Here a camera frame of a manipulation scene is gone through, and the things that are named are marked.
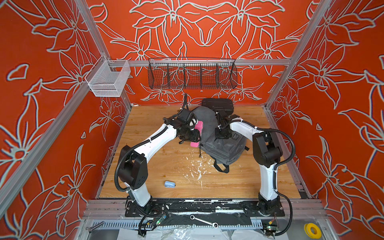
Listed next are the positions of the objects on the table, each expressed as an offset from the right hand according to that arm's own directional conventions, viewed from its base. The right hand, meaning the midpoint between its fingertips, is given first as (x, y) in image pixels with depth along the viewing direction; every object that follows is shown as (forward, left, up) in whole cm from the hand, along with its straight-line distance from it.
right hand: (217, 137), depth 99 cm
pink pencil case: (-3, +13, +18) cm, 23 cm away
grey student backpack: (-12, -3, +3) cm, 13 cm away
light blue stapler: (-30, +30, +1) cm, 42 cm away
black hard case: (+26, -9, +4) cm, 28 cm away
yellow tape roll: (-51, -38, -3) cm, 64 cm away
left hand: (-8, +14, +14) cm, 21 cm away
